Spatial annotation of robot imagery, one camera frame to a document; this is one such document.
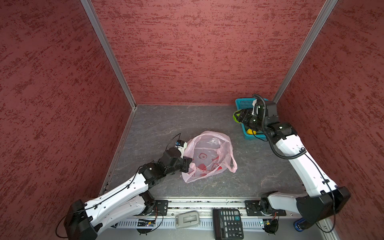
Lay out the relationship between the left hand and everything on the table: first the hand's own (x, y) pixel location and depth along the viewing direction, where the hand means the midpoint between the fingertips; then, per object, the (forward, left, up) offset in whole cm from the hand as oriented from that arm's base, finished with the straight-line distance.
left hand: (191, 163), depth 76 cm
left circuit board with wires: (-25, +22, -15) cm, 37 cm away
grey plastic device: (-24, +1, -11) cm, 26 cm away
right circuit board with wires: (-25, -40, -14) cm, 49 cm away
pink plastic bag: (+13, -12, -13) cm, 22 cm away
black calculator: (-25, -18, -10) cm, 33 cm away
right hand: (+17, -23, +16) cm, 33 cm away
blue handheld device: (-25, -53, -10) cm, 59 cm away
